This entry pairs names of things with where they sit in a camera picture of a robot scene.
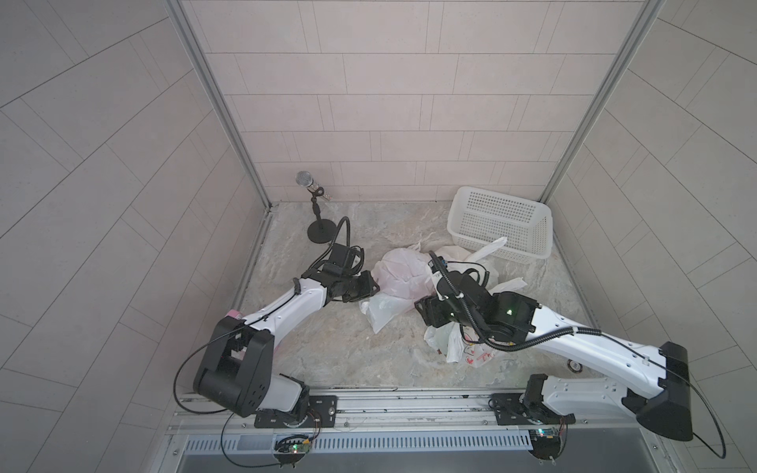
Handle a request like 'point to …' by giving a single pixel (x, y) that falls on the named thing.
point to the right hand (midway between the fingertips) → (422, 305)
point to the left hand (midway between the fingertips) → (382, 286)
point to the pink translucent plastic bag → (404, 271)
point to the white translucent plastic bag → (381, 308)
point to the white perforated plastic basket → (477, 218)
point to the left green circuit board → (292, 443)
